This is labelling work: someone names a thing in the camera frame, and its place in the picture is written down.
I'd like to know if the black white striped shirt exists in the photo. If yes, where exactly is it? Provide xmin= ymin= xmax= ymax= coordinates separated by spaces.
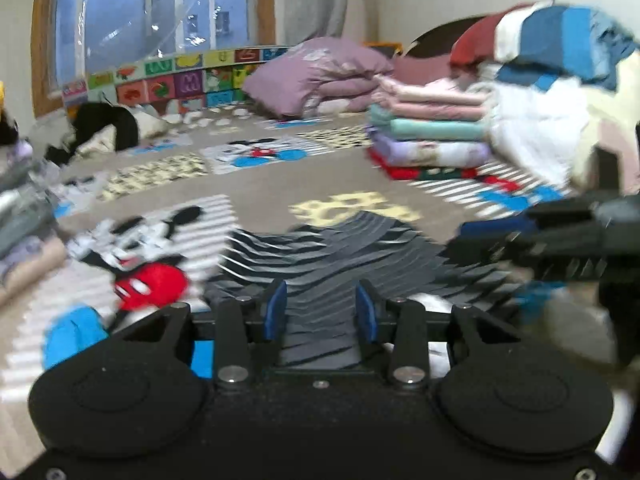
xmin=202 ymin=210 xmax=521 ymax=368

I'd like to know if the black garment pile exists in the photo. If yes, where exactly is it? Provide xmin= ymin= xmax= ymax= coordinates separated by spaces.
xmin=45 ymin=102 xmax=140 ymax=163

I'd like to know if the stack of pastel folded clothes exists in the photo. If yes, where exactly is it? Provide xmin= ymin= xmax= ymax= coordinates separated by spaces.
xmin=365 ymin=74 xmax=496 ymax=181

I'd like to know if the stack of grey folded clothes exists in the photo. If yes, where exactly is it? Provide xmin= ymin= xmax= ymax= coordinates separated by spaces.
xmin=0 ymin=82 xmax=68 ymax=311

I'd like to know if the dark round headboard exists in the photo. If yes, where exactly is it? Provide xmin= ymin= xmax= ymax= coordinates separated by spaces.
xmin=402 ymin=16 xmax=493 ymax=58

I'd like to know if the mauve pillow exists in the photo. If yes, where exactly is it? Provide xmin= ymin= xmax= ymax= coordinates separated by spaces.
xmin=392 ymin=54 xmax=458 ymax=86

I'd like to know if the cartoon mouse printed blanket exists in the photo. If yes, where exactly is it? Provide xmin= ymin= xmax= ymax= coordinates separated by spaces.
xmin=0 ymin=102 xmax=640 ymax=461

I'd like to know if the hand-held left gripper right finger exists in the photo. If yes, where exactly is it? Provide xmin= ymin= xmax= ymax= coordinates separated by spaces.
xmin=354 ymin=280 xmax=518 ymax=391

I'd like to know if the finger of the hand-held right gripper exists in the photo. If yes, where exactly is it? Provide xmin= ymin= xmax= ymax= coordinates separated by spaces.
xmin=457 ymin=217 xmax=538 ymax=241
xmin=445 ymin=234 xmax=557 ymax=275

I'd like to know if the window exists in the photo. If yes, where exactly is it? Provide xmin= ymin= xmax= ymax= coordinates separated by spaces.
xmin=32 ymin=0 xmax=276 ymax=118

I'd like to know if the red white blue quilt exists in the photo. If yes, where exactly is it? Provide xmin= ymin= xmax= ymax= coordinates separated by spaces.
xmin=450 ymin=2 xmax=640 ymax=91

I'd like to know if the purple pillow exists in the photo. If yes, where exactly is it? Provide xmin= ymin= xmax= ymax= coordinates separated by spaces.
xmin=242 ymin=36 xmax=396 ymax=120

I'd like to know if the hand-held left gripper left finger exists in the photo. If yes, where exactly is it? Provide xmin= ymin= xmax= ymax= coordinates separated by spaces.
xmin=122 ymin=279 xmax=290 ymax=391

